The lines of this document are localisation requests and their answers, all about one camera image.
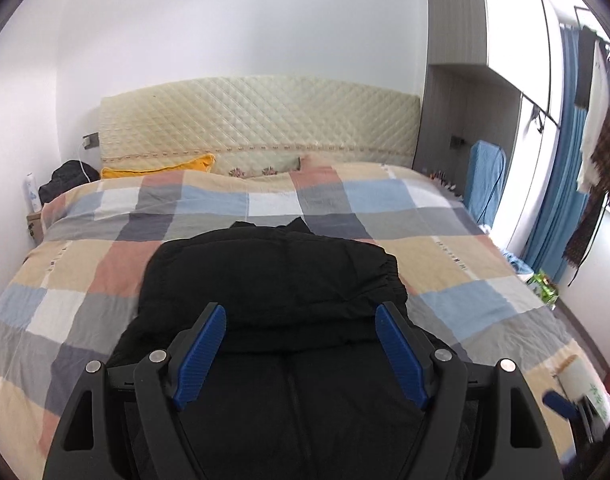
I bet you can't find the black bag on nightstand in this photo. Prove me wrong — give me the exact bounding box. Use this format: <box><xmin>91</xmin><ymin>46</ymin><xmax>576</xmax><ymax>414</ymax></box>
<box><xmin>38</xmin><ymin>159</ymin><xmax>100</xmax><ymax>205</ymax></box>

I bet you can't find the green plastic bag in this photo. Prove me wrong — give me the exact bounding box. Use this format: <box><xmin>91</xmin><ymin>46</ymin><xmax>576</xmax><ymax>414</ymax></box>
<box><xmin>526</xmin><ymin>271</ymin><xmax>559</xmax><ymax>310</ymax></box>

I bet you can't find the blue cloth covered chair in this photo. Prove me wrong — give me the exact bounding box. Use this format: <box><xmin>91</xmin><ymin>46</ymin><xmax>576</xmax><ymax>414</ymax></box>
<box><xmin>463</xmin><ymin>140</ymin><xmax>506</xmax><ymax>228</ymax></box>

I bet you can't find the black puffer jacket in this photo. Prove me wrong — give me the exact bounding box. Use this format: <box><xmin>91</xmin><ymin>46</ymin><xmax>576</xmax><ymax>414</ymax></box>
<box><xmin>109</xmin><ymin>219</ymin><xmax>423</xmax><ymax>479</ymax></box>

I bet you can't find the plaid patchwork bed quilt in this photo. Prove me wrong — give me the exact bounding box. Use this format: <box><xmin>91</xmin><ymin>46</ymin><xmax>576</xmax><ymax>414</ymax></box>
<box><xmin>0</xmin><ymin>162</ymin><xmax>585</xmax><ymax>479</ymax></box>

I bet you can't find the grey white wardrobe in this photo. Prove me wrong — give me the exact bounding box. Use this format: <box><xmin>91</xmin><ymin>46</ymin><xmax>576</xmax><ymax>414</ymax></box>
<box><xmin>413</xmin><ymin>0</ymin><xmax>563</xmax><ymax>254</ymax></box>

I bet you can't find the wooden nightstand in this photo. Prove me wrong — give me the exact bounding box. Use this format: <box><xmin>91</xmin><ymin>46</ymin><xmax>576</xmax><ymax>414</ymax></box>
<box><xmin>26</xmin><ymin>211</ymin><xmax>44</xmax><ymax>245</ymax></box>

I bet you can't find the cream quilted headboard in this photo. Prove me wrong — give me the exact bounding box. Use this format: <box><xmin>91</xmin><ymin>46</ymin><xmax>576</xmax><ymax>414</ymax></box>
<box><xmin>98</xmin><ymin>75</ymin><xmax>421</xmax><ymax>169</ymax></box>

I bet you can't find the yellow pillow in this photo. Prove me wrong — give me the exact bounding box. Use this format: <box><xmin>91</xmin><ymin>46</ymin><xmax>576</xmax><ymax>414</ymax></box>
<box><xmin>100</xmin><ymin>153</ymin><xmax>216</xmax><ymax>179</ymax></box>

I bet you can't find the wall power outlet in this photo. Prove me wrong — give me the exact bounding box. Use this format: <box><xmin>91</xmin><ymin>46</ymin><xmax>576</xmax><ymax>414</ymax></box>
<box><xmin>83</xmin><ymin>132</ymin><xmax>100</xmax><ymax>150</ymax></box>

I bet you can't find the blue curtain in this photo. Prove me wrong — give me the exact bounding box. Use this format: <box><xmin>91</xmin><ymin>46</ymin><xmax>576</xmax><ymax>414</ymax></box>
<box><xmin>523</xmin><ymin>25</ymin><xmax>587</xmax><ymax>282</ymax></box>

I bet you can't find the brown checkered hanging garment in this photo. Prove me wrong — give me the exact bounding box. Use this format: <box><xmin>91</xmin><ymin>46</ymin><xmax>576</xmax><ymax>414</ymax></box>
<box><xmin>562</xmin><ymin>104</ymin><xmax>610</xmax><ymax>286</ymax></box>

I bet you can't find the white hanging garment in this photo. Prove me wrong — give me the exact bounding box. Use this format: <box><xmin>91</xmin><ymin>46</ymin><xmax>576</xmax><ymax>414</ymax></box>
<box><xmin>577</xmin><ymin>40</ymin><xmax>610</xmax><ymax>194</ymax></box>

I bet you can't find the white charging cable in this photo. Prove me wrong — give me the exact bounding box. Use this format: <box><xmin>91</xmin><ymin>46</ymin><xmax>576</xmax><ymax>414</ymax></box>
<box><xmin>78</xmin><ymin>143</ymin><xmax>99</xmax><ymax>183</ymax></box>

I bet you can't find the floral pillow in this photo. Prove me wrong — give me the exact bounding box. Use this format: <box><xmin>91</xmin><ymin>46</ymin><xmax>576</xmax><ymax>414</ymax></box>
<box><xmin>212</xmin><ymin>153</ymin><xmax>299</xmax><ymax>178</ymax></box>

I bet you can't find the white spray bottle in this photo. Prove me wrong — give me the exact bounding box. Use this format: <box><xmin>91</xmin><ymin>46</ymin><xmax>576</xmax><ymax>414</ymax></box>
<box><xmin>25</xmin><ymin>172</ymin><xmax>43</xmax><ymax>212</ymax></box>

